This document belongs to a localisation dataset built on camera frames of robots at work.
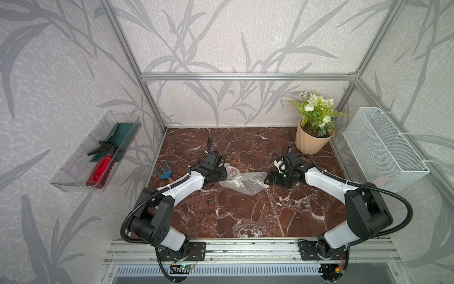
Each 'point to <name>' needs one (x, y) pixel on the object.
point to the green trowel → (118, 141)
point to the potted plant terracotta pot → (317, 125)
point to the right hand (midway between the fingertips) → (269, 181)
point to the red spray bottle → (100, 171)
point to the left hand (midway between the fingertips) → (225, 173)
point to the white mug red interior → (233, 172)
